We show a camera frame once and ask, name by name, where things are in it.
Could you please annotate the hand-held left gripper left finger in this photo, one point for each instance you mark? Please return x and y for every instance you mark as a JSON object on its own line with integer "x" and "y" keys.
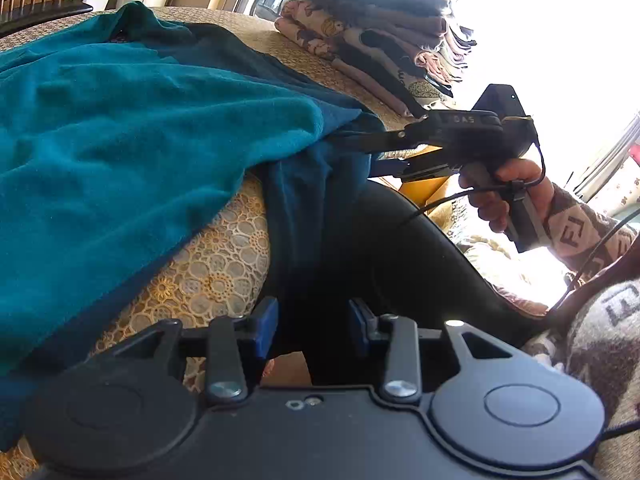
{"x": 265, "y": 325}

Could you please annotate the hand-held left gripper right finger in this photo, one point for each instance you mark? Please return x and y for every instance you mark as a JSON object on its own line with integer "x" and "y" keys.
{"x": 357, "y": 325}

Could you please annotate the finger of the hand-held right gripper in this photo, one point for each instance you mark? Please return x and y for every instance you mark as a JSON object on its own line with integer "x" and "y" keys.
{"x": 400, "y": 169}
{"x": 380, "y": 141}

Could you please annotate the teal two-tone knit sweater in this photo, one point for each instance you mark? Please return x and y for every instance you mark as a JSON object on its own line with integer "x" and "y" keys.
{"x": 125, "y": 135}

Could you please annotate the stack of folded clothes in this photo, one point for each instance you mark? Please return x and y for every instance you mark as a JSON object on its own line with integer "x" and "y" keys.
{"x": 380, "y": 45}

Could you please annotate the person's right hand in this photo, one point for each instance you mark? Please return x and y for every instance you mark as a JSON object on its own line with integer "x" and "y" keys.
{"x": 485, "y": 205}

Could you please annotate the yellow chair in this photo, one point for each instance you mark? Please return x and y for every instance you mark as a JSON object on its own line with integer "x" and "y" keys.
{"x": 425, "y": 190}

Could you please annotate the person's leg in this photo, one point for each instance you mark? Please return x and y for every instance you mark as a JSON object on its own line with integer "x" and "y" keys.
{"x": 400, "y": 270}

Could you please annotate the person's torso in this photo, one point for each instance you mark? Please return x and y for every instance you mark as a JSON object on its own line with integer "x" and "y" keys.
{"x": 600, "y": 350}

